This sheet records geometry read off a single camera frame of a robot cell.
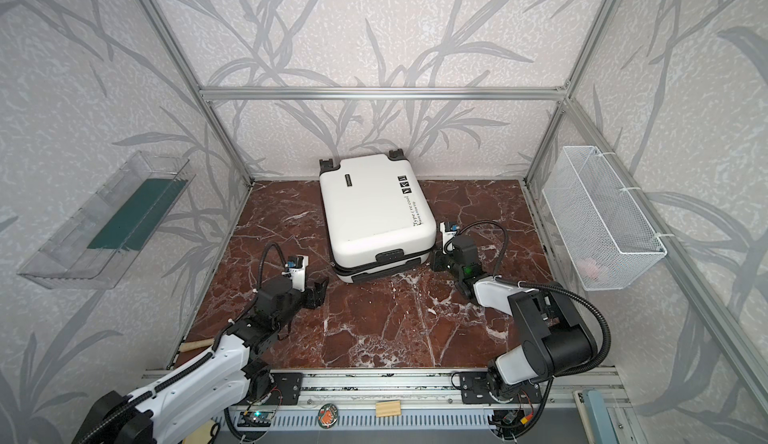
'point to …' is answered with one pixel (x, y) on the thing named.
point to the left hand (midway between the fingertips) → (323, 268)
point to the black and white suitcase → (376, 214)
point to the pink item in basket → (588, 266)
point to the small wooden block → (390, 408)
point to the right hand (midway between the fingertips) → (434, 238)
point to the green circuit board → (254, 419)
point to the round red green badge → (328, 415)
